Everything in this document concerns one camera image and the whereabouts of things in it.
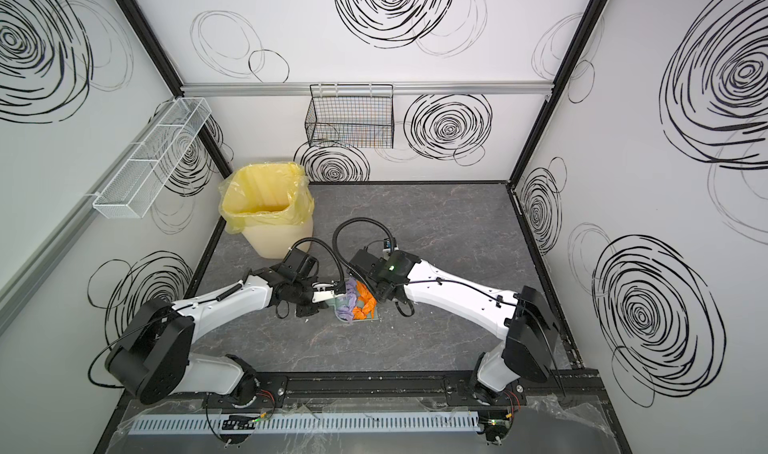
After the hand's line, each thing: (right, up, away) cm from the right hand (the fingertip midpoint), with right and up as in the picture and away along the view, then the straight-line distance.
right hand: (390, 291), depth 78 cm
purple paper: (-13, -6, +9) cm, 17 cm away
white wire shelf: (-63, +27, -5) cm, 69 cm away
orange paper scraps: (-7, -6, +8) cm, 12 cm away
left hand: (-19, -4, +10) cm, 22 cm away
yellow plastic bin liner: (-42, +27, +21) cm, 54 cm away
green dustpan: (-10, -6, +9) cm, 15 cm away
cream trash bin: (-36, +12, +13) cm, 40 cm away
